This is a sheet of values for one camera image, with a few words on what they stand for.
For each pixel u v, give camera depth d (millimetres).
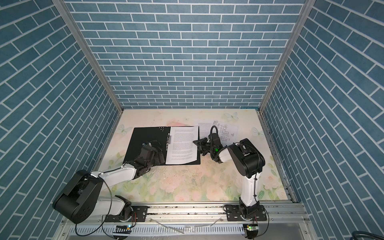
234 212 736
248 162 525
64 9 707
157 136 1048
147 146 828
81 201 422
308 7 707
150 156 734
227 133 1058
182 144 997
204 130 1083
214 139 780
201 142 872
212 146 788
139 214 741
